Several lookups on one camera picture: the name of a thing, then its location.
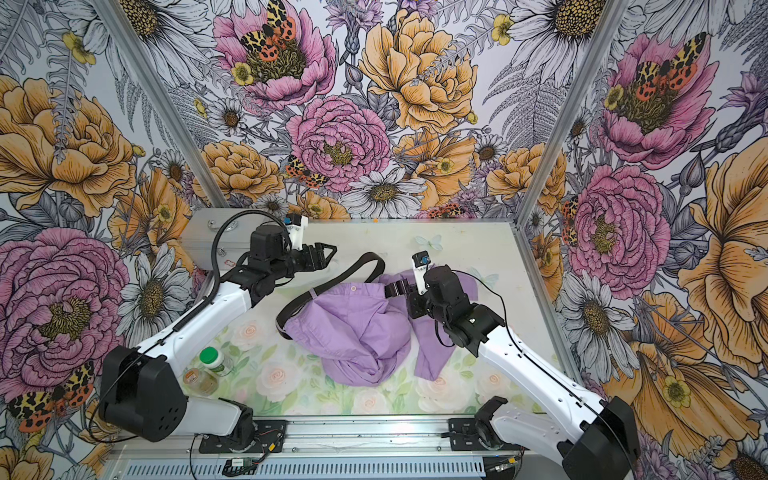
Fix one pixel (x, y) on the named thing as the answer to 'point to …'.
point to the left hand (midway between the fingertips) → (327, 258)
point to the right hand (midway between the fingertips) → (411, 294)
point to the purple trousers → (363, 335)
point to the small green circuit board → (235, 466)
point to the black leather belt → (289, 311)
